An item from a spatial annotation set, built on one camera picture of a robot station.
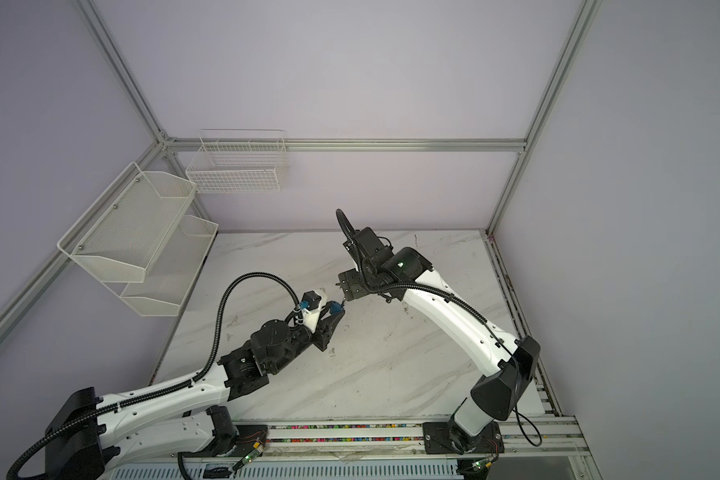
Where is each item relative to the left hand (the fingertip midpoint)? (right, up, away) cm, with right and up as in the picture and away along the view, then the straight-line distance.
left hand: (336, 308), depth 72 cm
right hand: (+4, +7, +1) cm, 9 cm away
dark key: (+2, +3, -7) cm, 8 cm away
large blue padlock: (0, 0, -1) cm, 1 cm away
